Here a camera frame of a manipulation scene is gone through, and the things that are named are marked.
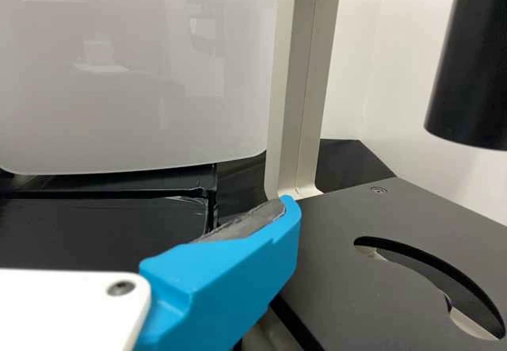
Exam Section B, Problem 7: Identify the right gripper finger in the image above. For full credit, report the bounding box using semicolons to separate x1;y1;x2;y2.
137;193;305;351

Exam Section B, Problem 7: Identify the cream microscope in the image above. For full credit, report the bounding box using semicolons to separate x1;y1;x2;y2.
237;0;507;351

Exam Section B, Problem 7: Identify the white box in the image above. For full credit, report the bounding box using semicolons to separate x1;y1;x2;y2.
0;0;286;176

